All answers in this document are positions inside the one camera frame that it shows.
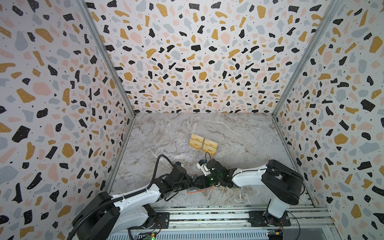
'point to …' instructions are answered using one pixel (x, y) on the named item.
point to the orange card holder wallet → (195, 188)
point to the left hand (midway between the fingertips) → (194, 180)
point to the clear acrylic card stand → (205, 145)
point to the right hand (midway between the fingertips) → (194, 183)
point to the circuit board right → (275, 234)
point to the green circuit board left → (153, 235)
